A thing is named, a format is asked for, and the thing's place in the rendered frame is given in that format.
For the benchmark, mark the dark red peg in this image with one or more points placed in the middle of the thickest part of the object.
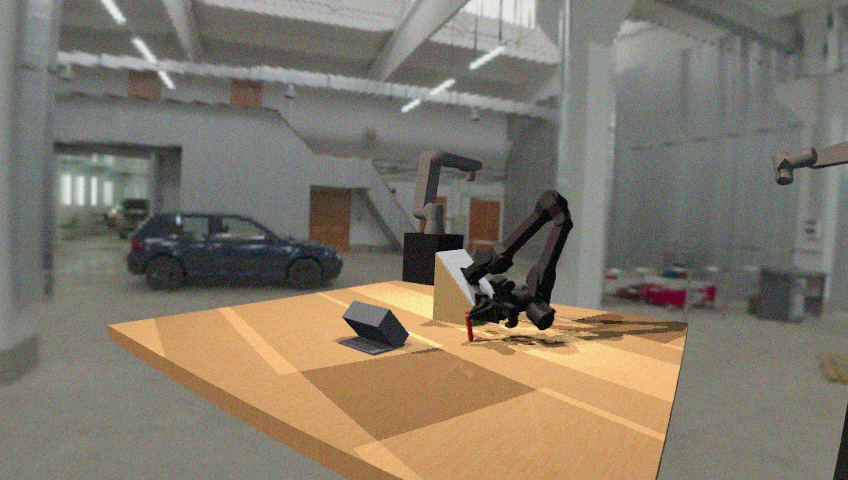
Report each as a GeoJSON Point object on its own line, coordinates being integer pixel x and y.
{"type": "Point", "coordinates": [469, 326]}

